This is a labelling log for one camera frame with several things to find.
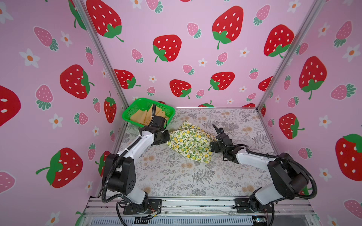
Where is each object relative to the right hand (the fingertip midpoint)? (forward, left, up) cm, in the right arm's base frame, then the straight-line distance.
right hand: (215, 143), depth 92 cm
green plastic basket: (+37, +62, -2) cm, 72 cm away
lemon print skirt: (-1, +16, 0) cm, 16 cm away
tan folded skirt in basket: (+20, +55, -1) cm, 59 cm away
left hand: (-1, +31, +4) cm, 32 cm away
